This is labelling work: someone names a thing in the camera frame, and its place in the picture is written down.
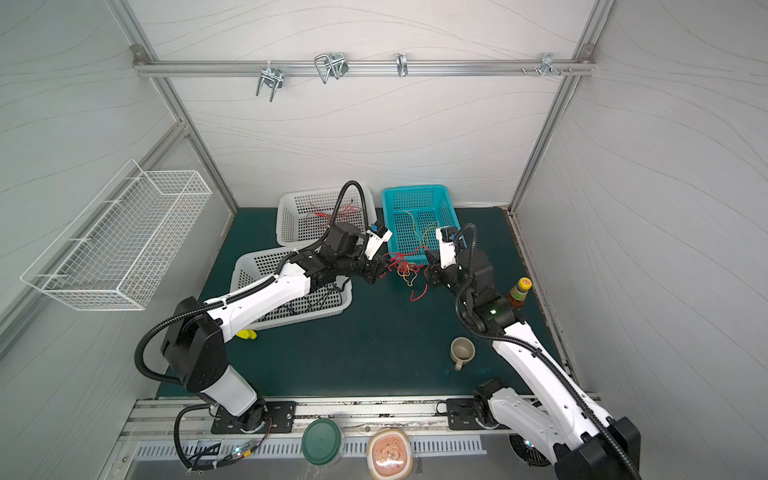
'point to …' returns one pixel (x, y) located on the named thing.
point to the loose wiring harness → (240, 453)
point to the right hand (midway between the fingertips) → (434, 244)
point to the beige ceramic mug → (462, 350)
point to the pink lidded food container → (389, 454)
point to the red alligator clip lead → (323, 215)
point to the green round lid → (321, 441)
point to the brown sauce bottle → (519, 293)
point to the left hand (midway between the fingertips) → (397, 261)
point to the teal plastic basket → (413, 214)
